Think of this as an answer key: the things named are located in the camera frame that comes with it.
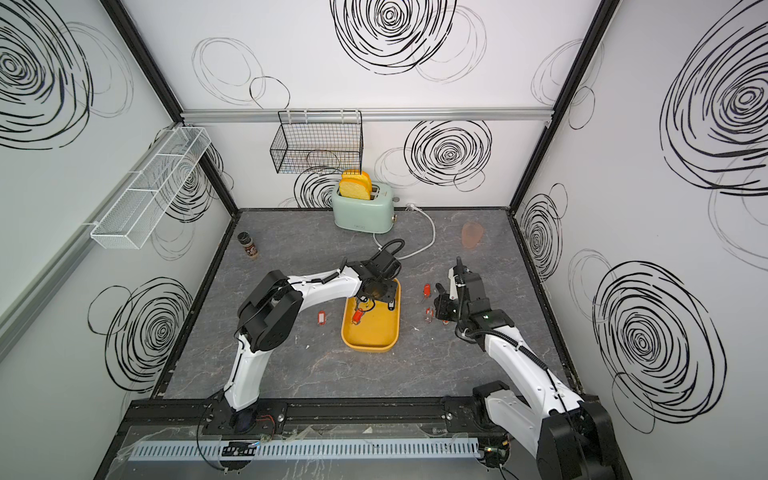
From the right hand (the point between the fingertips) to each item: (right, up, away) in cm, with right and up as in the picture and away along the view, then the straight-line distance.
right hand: (439, 302), depth 84 cm
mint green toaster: (-19, +26, +21) cm, 39 cm away
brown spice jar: (-63, +18, +15) cm, 67 cm away
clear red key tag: (-2, -5, +7) cm, 9 cm away
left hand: (-14, 0, +12) cm, 18 cm away
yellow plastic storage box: (-17, -8, +3) cm, 19 cm away
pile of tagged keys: (-23, -3, +10) cm, 25 cm away
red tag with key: (-2, +1, +12) cm, 13 cm away
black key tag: (-14, -3, +9) cm, 17 cm away
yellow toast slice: (-25, +36, +15) cm, 46 cm away
